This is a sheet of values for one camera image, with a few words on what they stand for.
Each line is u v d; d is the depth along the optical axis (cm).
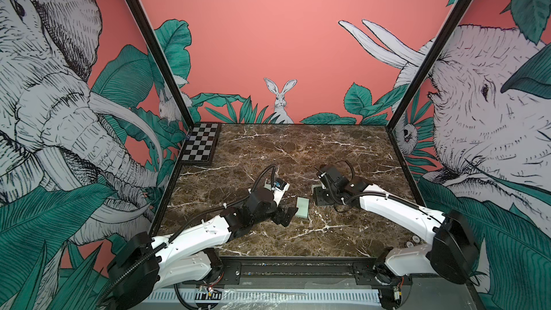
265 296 70
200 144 108
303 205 89
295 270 76
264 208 61
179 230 48
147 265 40
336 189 62
